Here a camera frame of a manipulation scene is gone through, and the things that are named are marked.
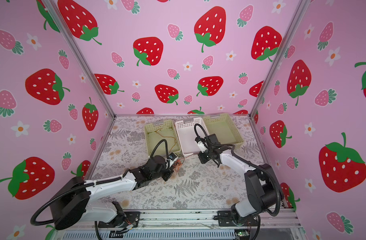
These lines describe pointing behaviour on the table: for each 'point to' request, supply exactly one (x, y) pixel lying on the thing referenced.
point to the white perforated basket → (187, 131)
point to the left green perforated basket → (165, 130)
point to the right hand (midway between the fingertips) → (200, 154)
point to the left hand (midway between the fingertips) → (174, 165)
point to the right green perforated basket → (222, 125)
